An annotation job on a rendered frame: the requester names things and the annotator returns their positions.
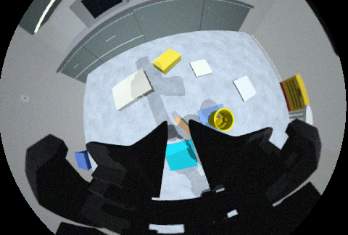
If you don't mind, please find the yellow rectangular block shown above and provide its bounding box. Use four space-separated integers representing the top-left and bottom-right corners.
153 49 181 74

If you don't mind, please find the tan wooden bar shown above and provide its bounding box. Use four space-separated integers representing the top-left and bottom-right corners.
174 116 191 136

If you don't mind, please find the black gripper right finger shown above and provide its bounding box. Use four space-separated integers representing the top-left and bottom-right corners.
188 119 273 191

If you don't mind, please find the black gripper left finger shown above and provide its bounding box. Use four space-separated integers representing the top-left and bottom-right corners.
85 121 168 198

